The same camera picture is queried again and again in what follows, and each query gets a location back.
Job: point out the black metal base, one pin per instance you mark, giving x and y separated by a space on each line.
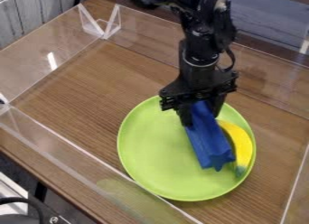
51 217

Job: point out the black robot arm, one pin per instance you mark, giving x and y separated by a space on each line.
207 28

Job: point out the blue block object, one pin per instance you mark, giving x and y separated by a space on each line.
209 142

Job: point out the green round plate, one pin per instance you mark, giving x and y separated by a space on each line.
156 156

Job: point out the clear acrylic corner bracket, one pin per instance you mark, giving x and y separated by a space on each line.
99 27

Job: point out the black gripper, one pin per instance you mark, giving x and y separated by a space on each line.
198 83

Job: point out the clear acrylic enclosure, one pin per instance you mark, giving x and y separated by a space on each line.
72 84

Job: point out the yellow toy banana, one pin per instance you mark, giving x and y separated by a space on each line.
241 145

